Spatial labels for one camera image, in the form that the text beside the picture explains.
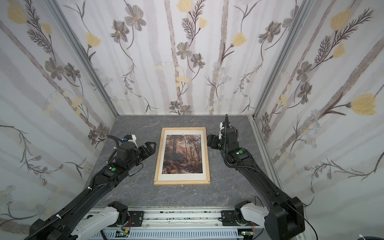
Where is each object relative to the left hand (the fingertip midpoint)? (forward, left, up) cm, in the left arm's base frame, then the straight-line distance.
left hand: (150, 143), depth 79 cm
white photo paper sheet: (+4, -17, -20) cm, 27 cm away
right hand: (+3, -33, +4) cm, 34 cm away
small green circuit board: (-38, +13, -22) cm, 46 cm away
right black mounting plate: (-34, -41, -17) cm, 56 cm away
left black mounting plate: (-32, +6, -19) cm, 38 cm away
